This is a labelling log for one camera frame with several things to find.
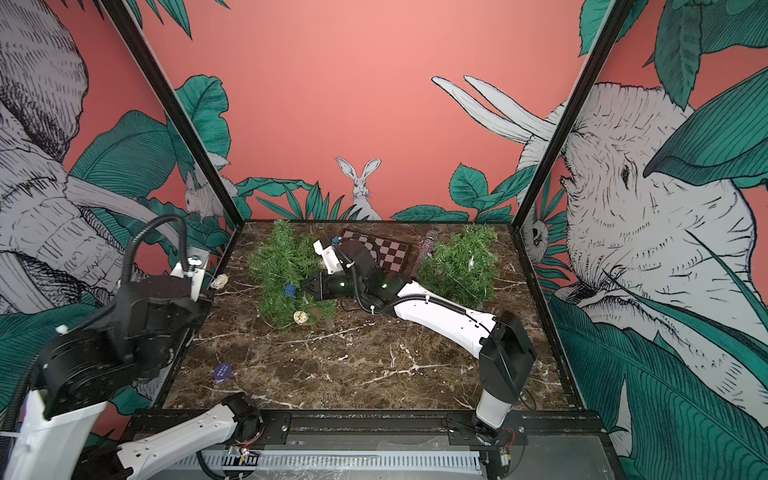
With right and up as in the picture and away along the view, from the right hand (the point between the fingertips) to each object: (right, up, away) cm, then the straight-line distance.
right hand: (297, 285), depth 69 cm
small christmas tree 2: (+40, +4, +4) cm, 41 cm away
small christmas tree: (-4, +5, +1) cm, 7 cm away
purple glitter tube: (+36, +11, +42) cm, 56 cm away
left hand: (-16, +3, -13) cm, 21 cm away
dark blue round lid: (-26, -27, +15) cm, 40 cm away
